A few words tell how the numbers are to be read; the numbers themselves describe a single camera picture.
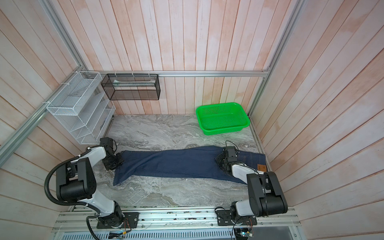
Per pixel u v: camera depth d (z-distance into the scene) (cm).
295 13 70
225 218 73
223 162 73
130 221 73
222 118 118
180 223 73
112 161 78
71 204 46
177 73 96
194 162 93
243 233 71
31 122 59
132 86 106
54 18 70
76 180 47
